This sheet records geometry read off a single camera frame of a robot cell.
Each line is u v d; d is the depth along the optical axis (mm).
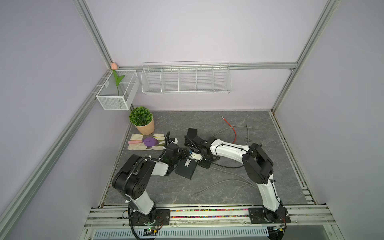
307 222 725
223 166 913
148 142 1008
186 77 967
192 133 1084
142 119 967
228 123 1126
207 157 752
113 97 771
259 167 521
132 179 478
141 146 995
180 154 821
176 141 887
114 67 893
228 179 866
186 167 887
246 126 1117
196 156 846
